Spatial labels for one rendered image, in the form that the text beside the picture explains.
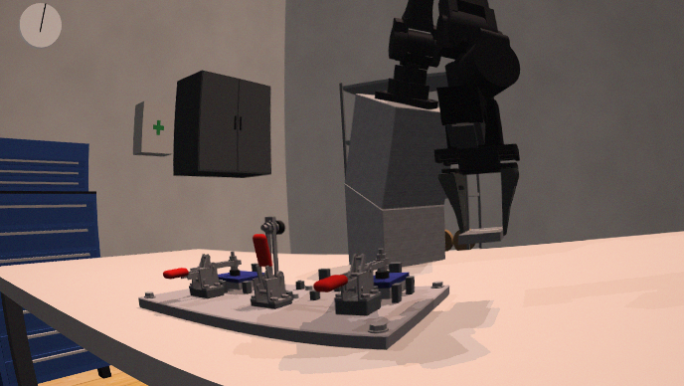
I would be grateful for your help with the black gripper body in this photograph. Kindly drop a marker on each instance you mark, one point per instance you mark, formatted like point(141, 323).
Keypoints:
point(478, 160)

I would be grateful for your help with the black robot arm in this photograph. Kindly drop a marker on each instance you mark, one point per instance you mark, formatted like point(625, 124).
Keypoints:
point(487, 67)

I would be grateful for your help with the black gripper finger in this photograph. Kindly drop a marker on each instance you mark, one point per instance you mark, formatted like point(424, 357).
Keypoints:
point(456, 197)
point(509, 179)

